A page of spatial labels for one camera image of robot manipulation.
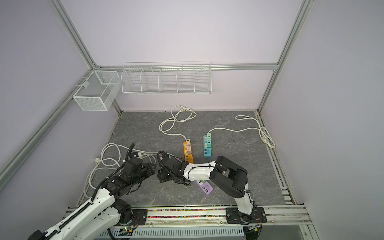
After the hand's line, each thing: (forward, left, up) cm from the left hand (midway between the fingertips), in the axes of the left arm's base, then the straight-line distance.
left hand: (154, 168), depth 82 cm
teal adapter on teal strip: (+16, -32, -2) cm, 36 cm away
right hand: (-2, -2, -6) cm, 7 cm away
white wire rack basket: (+54, -7, +21) cm, 58 cm away
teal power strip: (+12, -31, -5) cm, 33 cm away
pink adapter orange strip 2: (+13, -19, -1) cm, 23 cm away
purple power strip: (-10, -28, -6) cm, 30 cm away
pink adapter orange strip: (+17, -19, -1) cm, 26 cm away
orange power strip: (+8, -19, -5) cm, 21 cm away
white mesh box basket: (+48, +39, +17) cm, 65 cm away
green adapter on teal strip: (+21, -32, -1) cm, 38 cm away
